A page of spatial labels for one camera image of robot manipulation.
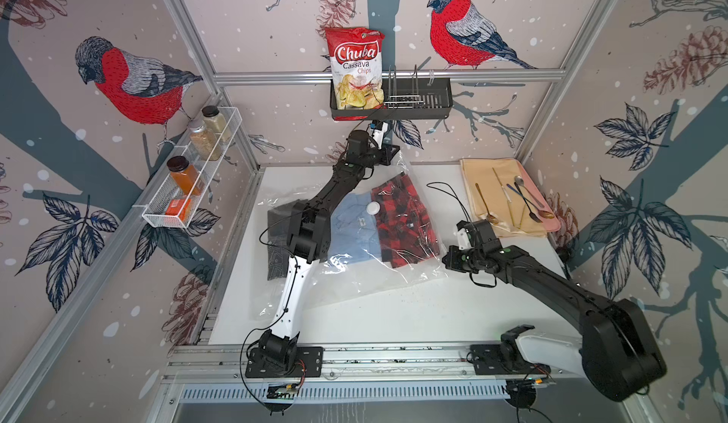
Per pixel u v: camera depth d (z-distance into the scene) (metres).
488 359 0.73
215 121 0.80
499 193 1.11
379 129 0.90
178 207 0.67
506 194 1.10
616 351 0.40
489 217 1.04
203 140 0.75
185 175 0.66
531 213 1.04
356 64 0.81
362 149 0.82
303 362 0.73
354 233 0.96
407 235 0.94
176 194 0.73
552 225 1.01
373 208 1.03
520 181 1.14
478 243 0.68
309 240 0.65
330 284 0.89
